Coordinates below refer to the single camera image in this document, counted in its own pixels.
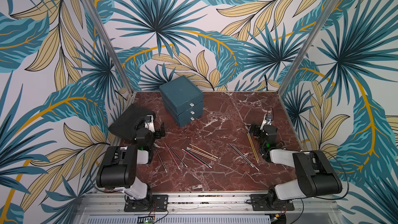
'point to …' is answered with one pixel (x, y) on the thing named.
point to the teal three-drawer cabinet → (183, 101)
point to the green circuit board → (146, 220)
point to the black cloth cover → (127, 124)
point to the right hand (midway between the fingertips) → (263, 122)
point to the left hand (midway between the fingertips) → (156, 124)
